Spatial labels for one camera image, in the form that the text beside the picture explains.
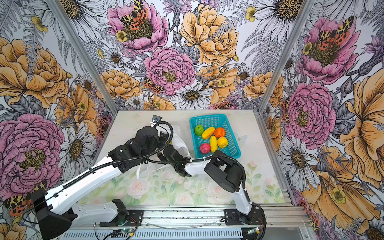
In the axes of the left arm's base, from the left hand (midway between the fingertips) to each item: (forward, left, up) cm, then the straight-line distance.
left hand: (159, 135), depth 74 cm
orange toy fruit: (+18, -34, -21) cm, 44 cm away
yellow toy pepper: (+10, -35, -21) cm, 42 cm away
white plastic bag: (-10, +7, -19) cm, 23 cm away
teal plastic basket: (+28, -32, -21) cm, 48 cm away
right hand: (+3, +2, -20) cm, 20 cm away
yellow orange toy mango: (+19, -26, -23) cm, 40 cm away
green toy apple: (+19, -20, -21) cm, 35 cm away
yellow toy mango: (+9, -29, -23) cm, 38 cm away
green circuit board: (-35, +16, -27) cm, 47 cm away
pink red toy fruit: (+5, -23, -22) cm, 32 cm away
